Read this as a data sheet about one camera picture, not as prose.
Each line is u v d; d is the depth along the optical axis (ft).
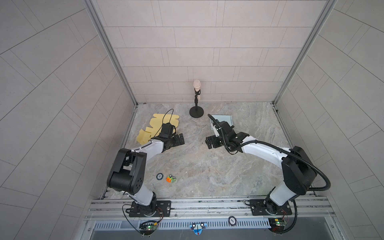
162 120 2.42
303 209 2.36
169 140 2.65
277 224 2.22
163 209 2.30
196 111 3.62
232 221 2.23
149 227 2.14
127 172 1.44
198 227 2.14
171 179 2.58
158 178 2.64
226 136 2.13
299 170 1.44
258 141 1.80
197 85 3.00
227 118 3.46
